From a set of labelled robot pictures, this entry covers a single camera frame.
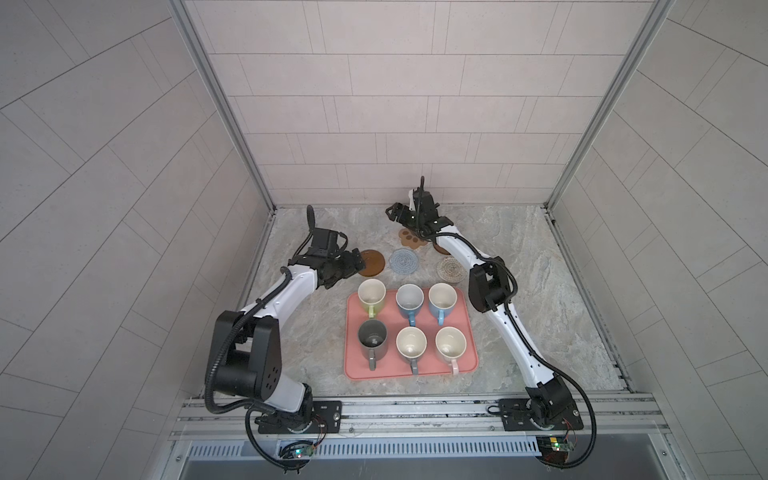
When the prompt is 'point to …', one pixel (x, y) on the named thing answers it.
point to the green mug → (371, 293)
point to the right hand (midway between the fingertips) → (392, 212)
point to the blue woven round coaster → (403, 261)
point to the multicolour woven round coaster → (451, 270)
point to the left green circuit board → (296, 450)
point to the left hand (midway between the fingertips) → (361, 261)
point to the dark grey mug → (373, 338)
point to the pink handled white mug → (450, 343)
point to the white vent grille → (242, 448)
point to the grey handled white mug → (412, 343)
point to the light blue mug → (442, 298)
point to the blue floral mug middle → (409, 298)
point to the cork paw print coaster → (410, 239)
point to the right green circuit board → (554, 449)
